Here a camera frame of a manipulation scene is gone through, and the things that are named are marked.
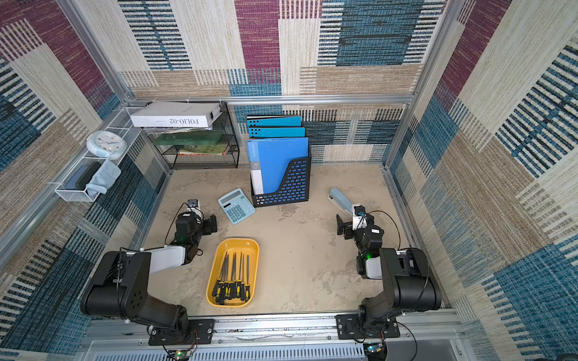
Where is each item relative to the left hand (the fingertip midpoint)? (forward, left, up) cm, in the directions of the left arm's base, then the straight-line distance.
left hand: (201, 215), depth 95 cm
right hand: (-2, -62, +4) cm, 62 cm away
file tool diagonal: (-21, -18, -7) cm, 28 cm away
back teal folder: (+35, -30, +21) cm, 51 cm away
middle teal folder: (+26, -32, +22) cm, 47 cm away
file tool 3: (-25, -18, -6) cm, 31 cm away
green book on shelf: (+25, +5, +21) cm, 33 cm away
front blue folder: (+14, -29, +18) cm, 37 cm away
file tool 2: (-31, -13, -6) cm, 34 cm away
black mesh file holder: (+11, -39, +3) cm, 40 cm away
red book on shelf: (+24, -1, +14) cm, 28 cm away
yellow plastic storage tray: (-14, -21, 0) cm, 26 cm away
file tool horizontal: (-26, -12, -5) cm, 29 cm away
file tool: (-25, -11, -5) cm, 27 cm away
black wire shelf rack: (+38, -4, -5) cm, 38 cm away
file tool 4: (-26, -19, -7) cm, 33 cm away
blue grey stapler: (+8, -60, -2) cm, 60 cm away
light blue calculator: (+7, -13, -4) cm, 15 cm away
